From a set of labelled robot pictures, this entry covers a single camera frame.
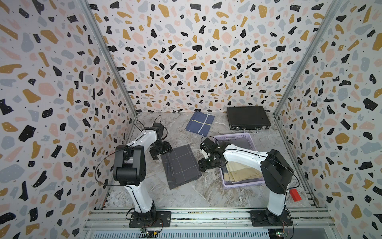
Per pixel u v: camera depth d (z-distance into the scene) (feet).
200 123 3.82
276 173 1.58
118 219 2.46
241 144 3.34
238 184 2.72
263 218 2.40
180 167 2.97
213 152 2.25
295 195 2.64
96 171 2.62
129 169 1.63
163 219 2.42
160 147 2.55
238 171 2.81
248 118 3.86
